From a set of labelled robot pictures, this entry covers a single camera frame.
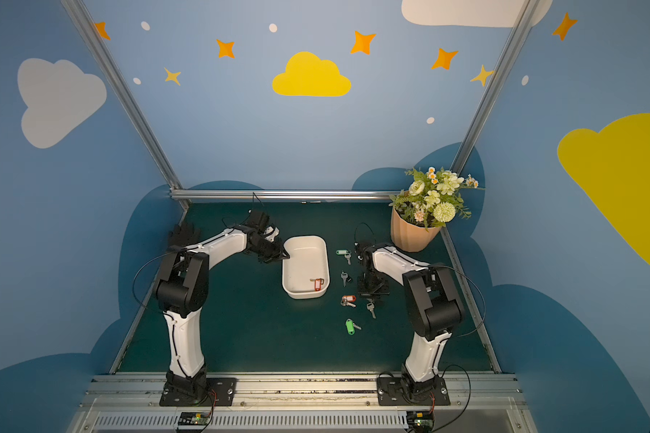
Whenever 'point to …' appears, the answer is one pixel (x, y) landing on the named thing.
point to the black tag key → (371, 307)
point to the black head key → (346, 278)
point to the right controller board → (420, 421)
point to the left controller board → (193, 418)
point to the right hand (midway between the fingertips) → (373, 295)
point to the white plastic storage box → (309, 259)
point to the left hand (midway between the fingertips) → (288, 253)
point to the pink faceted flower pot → (408, 237)
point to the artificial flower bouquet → (434, 197)
